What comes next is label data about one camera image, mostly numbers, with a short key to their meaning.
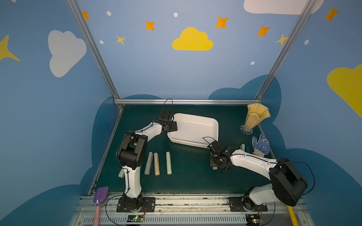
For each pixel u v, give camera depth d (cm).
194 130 108
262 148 96
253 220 71
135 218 71
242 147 94
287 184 43
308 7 70
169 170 84
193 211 73
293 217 70
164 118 80
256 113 89
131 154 53
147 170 84
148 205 75
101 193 77
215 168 86
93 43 82
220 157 65
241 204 73
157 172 84
